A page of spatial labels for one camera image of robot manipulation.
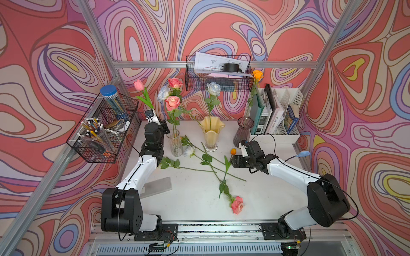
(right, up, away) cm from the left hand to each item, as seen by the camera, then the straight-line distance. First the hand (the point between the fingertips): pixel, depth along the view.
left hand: (160, 117), depth 81 cm
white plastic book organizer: (+76, +16, +25) cm, 81 cm away
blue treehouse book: (+78, 0, +21) cm, 81 cm away
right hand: (+42, -26, +8) cm, 50 cm away
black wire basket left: (-19, -6, -8) cm, 21 cm away
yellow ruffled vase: (+27, -4, +12) cm, 30 cm away
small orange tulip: (+33, -37, +4) cm, 50 cm away
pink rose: (+39, -43, -3) cm, 58 cm away
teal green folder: (+52, +5, +5) cm, 52 cm away
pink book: (+65, -1, +13) cm, 66 cm away
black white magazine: (+59, +3, +10) cm, 59 cm away
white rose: (+14, -18, +17) cm, 29 cm away
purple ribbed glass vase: (+47, -3, +14) cm, 49 cm away
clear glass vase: (+5, -16, +15) cm, 23 cm away
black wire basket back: (+17, +25, +20) cm, 36 cm away
